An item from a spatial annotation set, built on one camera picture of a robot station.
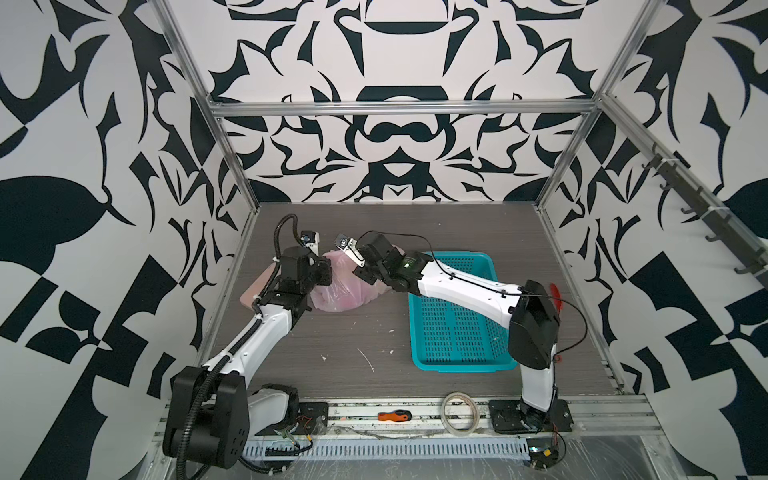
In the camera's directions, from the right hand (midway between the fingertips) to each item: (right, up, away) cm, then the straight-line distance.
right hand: (363, 248), depth 83 cm
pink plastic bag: (-5, -12, +2) cm, 13 cm away
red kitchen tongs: (+59, -16, +9) cm, 62 cm away
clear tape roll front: (+28, -42, -8) cm, 51 cm away
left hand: (-12, -1, +3) cm, 12 cm away
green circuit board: (+43, -47, -12) cm, 65 cm away
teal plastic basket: (+24, -26, +4) cm, 36 cm away
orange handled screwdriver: (+8, -40, -9) cm, 42 cm away
